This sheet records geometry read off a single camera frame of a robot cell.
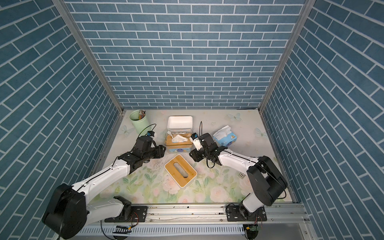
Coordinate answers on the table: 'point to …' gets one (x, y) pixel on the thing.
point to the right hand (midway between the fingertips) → (194, 152)
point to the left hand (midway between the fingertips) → (166, 148)
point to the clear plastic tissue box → (177, 138)
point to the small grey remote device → (241, 174)
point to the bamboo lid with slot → (169, 142)
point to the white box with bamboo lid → (181, 171)
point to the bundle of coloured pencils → (142, 114)
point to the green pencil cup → (139, 124)
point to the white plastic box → (180, 124)
